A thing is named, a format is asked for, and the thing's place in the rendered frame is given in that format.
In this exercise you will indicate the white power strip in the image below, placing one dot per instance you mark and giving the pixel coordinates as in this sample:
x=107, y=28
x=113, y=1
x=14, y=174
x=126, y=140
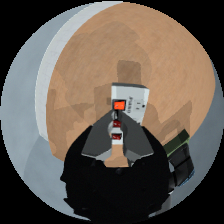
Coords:
x=132, y=100

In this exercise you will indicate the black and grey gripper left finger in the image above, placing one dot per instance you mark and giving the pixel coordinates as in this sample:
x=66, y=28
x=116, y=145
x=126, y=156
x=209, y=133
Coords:
x=93, y=144

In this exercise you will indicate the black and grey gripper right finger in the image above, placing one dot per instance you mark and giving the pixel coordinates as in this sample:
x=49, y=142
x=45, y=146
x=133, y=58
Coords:
x=139, y=143

